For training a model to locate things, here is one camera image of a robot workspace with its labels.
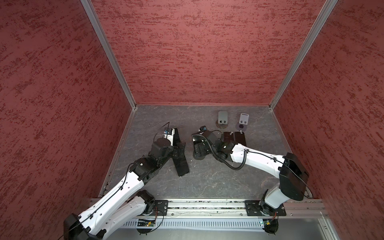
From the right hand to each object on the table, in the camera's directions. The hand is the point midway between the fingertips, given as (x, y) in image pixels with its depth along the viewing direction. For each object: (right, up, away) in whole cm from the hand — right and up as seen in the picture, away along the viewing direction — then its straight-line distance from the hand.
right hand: (201, 148), depth 83 cm
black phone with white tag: (+20, +5, +20) cm, 29 cm away
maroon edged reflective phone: (+28, +4, +18) cm, 33 cm away
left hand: (-13, +3, -7) cm, 15 cm away
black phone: (-16, +2, +12) cm, 20 cm away
